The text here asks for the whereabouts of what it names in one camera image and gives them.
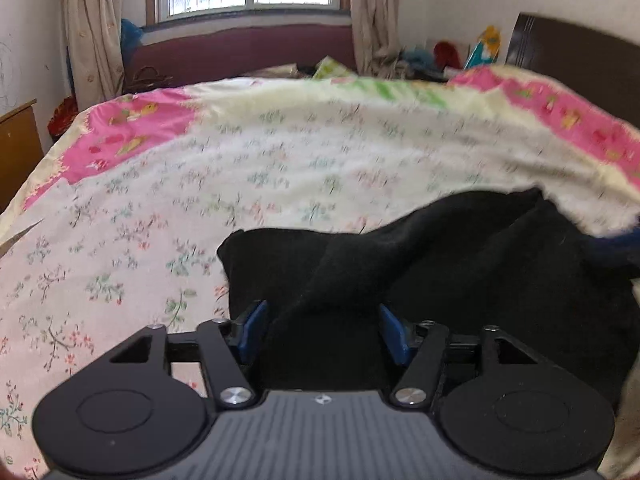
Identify wooden desk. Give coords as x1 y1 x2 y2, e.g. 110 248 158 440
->
0 100 46 212

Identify green checked cloth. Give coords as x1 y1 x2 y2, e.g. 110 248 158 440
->
311 56 359 81

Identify white floral bed sheet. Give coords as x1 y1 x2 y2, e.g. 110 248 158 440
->
0 105 640 480

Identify pink cartoon quilt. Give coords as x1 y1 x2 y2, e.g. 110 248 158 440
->
20 66 640 211

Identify dark brown headboard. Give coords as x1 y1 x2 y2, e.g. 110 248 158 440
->
504 12 640 127

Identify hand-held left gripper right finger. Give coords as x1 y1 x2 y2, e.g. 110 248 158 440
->
377 303 553 408

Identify brown handbag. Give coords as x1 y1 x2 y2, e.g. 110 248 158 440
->
124 65 174 94

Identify beige patterned curtain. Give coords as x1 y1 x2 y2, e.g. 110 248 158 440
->
349 0 402 74
62 0 126 107

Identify blue plastic bag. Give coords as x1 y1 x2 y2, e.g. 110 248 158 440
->
121 18 147 59

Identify red bag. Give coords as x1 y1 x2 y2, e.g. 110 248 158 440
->
48 95 81 137

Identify blue clothes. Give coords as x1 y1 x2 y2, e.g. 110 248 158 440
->
401 47 437 69

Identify black pants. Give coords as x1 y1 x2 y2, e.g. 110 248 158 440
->
217 187 640 411

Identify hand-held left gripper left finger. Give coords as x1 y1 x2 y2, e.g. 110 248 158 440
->
97 300 269 408

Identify dark blue cloth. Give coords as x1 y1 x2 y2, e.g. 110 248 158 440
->
584 230 640 278

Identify red cloth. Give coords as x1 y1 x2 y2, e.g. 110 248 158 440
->
432 41 464 69

